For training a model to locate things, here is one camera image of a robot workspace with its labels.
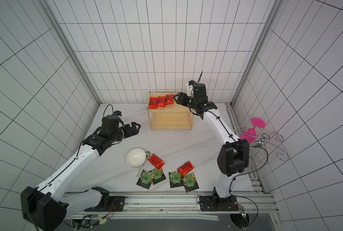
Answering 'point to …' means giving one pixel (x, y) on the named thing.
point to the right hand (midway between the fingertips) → (170, 98)
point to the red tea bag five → (186, 168)
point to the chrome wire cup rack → (261, 143)
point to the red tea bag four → (156, 161)
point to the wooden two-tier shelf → (164, 112)
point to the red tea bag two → (161, 101)
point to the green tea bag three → (176, 179)
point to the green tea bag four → (190, 182)
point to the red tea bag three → (169, 99)
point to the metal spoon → (147, 155)
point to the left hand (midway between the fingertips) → (133, 130)
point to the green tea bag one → (145, 179)
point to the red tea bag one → (153, 102)
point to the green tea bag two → (158, 175)
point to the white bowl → (136, 157)
